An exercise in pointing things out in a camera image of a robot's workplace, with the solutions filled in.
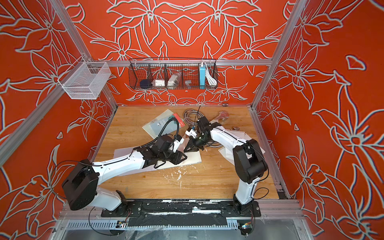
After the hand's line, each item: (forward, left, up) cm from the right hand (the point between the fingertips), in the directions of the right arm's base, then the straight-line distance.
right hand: (182, 150), depth 80 cm
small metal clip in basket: (+44, -1, +14) cm, 46 cm away
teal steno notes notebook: (+27, +20, -11) cm, 35 cm away
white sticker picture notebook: (-2, -5, -3) cm, 7 cm away
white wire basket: (+37, +62, +19) cm, 75 cm away
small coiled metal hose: (+39, -1, -10) cm, 41 cm away
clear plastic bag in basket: (+39, +7, +19) cm, 44 cm away
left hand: (-1, -2, -3) cm, 3 cm away
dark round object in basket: (+42, +27, +14) cm, 52 cm away
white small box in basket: (+34, +15, +21) cm, 42 cm away
